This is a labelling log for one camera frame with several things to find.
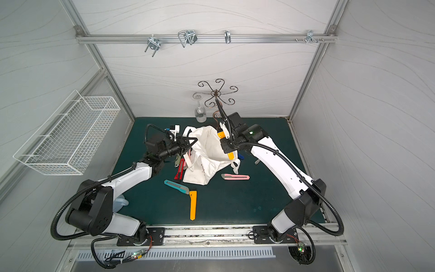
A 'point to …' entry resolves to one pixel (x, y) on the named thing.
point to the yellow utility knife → (221, 135)
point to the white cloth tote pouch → (205, 156)
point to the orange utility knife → (193, 194)
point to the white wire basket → (64, 143)
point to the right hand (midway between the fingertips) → (227, 142)
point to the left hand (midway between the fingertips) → (198, 140)
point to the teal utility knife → (181, 188)
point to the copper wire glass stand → (216, 98)
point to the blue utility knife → (241, 156)
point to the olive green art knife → (177, 160)
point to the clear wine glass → (200, 111)
